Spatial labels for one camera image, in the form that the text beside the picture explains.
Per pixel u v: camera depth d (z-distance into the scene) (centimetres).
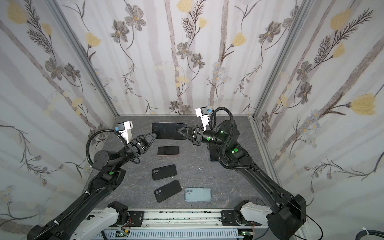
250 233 70
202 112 55
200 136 53
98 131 54
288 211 38
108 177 54
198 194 82
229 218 74
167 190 85
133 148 53
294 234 43
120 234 72
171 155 98
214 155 101
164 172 90
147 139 59
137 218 74
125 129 55
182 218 75
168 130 58
